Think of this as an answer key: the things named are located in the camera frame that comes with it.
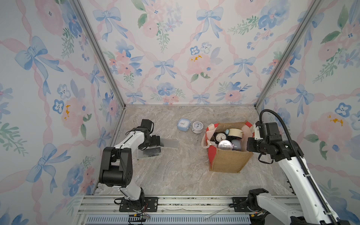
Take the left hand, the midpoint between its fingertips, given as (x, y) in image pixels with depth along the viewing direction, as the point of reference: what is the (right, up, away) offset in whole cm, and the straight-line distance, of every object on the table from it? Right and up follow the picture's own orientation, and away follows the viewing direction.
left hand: (153, 143), depth 93 cm
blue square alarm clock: (+21, +12, +10) cm, 26 cm away
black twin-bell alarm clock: (+44, +5, -3) cm, 44 cm away
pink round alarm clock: (+45, +1, -10) cm, 46 cm away
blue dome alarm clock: (+52, +1, -10) cm, 53 cm away
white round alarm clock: (+30, +10, +8) cm, 33 cm away
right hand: (+56, +4, -20) cm, 59 cm away
